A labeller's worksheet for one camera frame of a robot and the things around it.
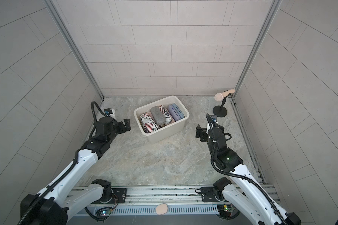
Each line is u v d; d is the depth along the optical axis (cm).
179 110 92
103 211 64
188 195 72
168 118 86
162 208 67
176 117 89
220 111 105
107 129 57
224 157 51
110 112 67
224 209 68
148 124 81
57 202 38
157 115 85
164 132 82
